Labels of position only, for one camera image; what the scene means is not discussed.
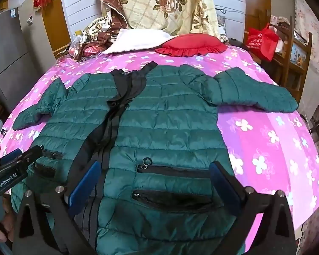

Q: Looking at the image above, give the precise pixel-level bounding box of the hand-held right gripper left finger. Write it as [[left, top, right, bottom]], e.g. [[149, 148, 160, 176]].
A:
[[12, 161, 101, 255]]

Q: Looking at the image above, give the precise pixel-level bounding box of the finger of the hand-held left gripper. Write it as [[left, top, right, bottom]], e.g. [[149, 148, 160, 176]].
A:
[[0, 149, 24, 167], [18, 146, 43, 169]]

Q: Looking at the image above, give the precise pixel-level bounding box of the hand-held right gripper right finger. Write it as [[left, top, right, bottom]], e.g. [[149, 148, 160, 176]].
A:
[[209, 161, 305, 255]]

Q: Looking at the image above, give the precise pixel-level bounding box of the green puffer jacket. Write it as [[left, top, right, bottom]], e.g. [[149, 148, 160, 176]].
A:
[[11, 61, 299, 255]]

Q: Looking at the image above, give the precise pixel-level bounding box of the person's left hand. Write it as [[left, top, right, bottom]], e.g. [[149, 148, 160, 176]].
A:
[[0, 194, 16, 248]]

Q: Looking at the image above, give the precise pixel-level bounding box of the pink floral bedsheet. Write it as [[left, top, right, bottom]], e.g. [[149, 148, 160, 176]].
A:
[[0, 44, 319, 245]]

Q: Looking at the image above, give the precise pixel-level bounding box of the grey refrigerator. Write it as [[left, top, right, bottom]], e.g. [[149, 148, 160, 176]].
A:
[[0, 7, 32, 112]]

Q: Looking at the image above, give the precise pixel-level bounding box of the clear plastic bag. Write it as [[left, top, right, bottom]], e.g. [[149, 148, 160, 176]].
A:
[[68, 36, 83, 57]]

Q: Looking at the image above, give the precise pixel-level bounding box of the shiny red packet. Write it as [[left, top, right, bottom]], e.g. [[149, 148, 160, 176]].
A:
[[82, 45, 104, 58]]

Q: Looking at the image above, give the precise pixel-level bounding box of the red ruffled pillow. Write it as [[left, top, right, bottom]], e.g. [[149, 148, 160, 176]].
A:
[[155, 34, 228, 58]]

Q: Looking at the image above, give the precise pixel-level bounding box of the brown floral blanket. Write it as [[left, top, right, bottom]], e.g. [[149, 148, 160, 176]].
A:
[[76, 0, 129, 60]]

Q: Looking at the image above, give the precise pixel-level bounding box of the wooden shelf rack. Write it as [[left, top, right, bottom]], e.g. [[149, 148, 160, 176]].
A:
[[271, 16, 314, 100]]

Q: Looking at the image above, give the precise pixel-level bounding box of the red shopping bag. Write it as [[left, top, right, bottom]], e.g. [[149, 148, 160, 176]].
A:
[[246, 24, 279, 61]]

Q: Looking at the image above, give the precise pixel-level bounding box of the white pillow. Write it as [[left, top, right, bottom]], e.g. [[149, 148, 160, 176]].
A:
[[102, 28, 176, 54]]

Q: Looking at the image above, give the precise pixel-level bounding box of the cream rose-print quilt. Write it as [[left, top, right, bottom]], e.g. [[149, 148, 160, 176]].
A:
[[101, 0, 221, 38]]

